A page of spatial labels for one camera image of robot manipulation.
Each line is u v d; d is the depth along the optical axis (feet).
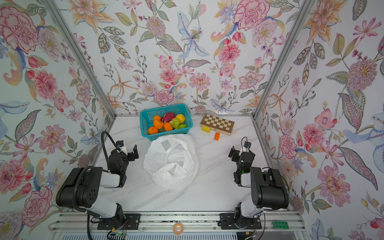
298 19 2.41
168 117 3.63
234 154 2.76
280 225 2.36
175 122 3.47
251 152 2.76
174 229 2.37
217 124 3.71
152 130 3.50
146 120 3.73
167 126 3.49
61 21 2.42
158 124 3.45
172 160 3.20
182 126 3.51
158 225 2.42
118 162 2.35
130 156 2.75
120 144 2.57
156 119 3.54
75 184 1.43
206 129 3.64
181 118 3.64
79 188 1.46
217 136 3.57
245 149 2.69
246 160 2.32
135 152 2.82
